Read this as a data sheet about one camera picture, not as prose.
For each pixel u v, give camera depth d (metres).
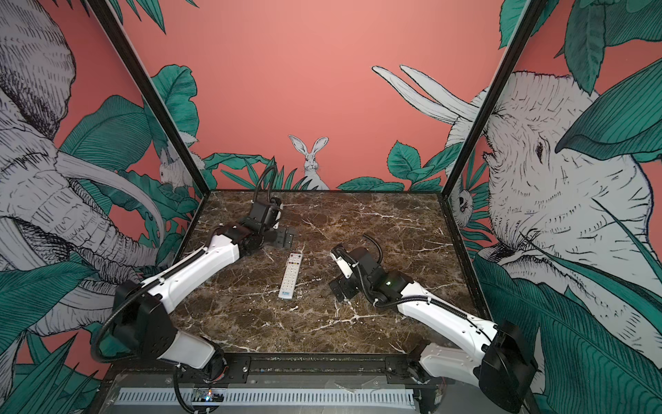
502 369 0.38
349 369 0.75
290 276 0.92
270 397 0.70
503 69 0.80
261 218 0.64
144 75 0.83
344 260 0.68
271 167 1.14
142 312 0.41
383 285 0.56
